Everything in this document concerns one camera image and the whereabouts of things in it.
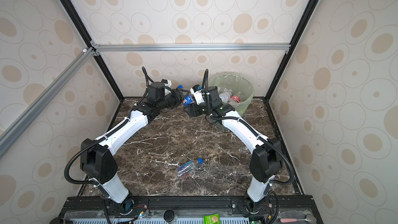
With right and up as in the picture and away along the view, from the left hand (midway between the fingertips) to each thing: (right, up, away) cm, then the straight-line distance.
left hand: (192, 91), depth 76 cm
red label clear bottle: (+25, -2, +16) cm, 30 cm away
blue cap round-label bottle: (-2, -4, +2) cm, 5 cm away
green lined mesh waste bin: (+26, +4, +23) cm, 35 cm away
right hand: (-2, -7, +5) cm, 9 cm away
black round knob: (-9, -52, -13) cm, 54 cm away
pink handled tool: (+56, -60, -4) cm, 82 cm away
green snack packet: (+10, -58, -7) cm, 59 cm away
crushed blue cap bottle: (-5, -41, +8) cm, 42 cm away
